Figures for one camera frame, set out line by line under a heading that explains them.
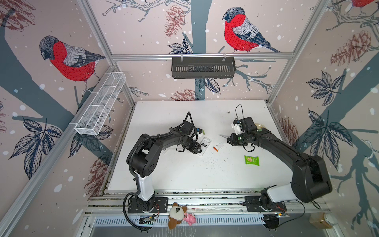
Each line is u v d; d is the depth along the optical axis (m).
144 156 0.49
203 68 1.05
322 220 0.62
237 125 0.81
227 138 0.89
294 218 0.70
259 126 1.03
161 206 0.73
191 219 0.67
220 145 0.95
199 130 0.87
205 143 0.95
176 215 0.68
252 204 0.72
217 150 0.93
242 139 0.74
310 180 0.43
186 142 0.75
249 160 0.88
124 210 0.70
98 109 0.76
